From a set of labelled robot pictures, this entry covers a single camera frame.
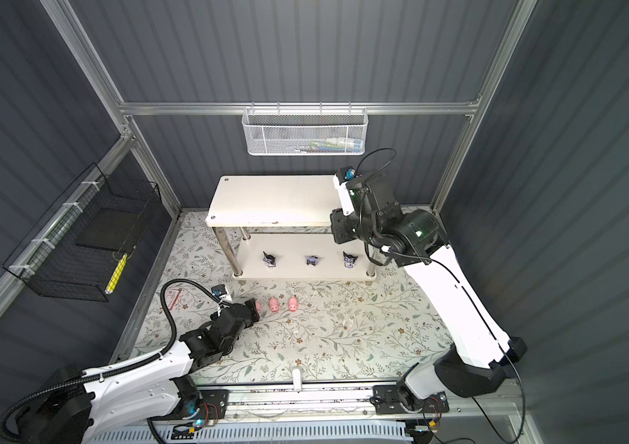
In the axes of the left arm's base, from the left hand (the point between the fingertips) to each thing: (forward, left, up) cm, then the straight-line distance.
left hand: (245, 305), depth 85 cm
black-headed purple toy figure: (+14, -21, +3) cm, 26 cm away
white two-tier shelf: (+17, -2, +28) cm, 32 cm away
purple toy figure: (+12, -34, +4) cm, 36 cm away
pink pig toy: (+2, -15, -5) cm, 16 cm away
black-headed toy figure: (+14, -7, +4) cm, 16 cm away
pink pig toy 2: (+2, -8, -6) cm, 10 cm away
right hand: (+4, -27, +33) cm, 43 cm away
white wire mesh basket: (+76, -21, +15) cm, 80 cm away
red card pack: (+8, +27, -7) cm, 29 cm away
